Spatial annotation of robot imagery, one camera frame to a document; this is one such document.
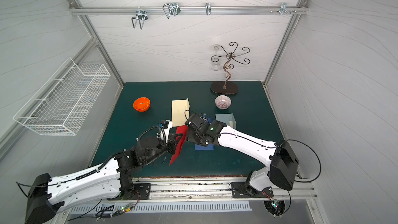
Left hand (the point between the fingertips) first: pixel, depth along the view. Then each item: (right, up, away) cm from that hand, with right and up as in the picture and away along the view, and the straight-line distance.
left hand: (183, 136), depth 71 cm
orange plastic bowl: (-33, +13, +33) cm, 48 cm away
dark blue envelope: (+7, -11, +17) cm, 21 cm away
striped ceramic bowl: (+24, +15, +37) cm, 46 cm away
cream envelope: (-6, +8, +33) cm, 34 cm away
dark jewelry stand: (+24, +26, +48) cm, 59 cm away
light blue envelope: (+27, +4, +32) cm, 42 cm away
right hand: (+3, -2, +6) cm, 7 cm away
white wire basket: (-55, +15, -2) cm, 57 cm away
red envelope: (-1, +3, -2) cm, 4 cm away
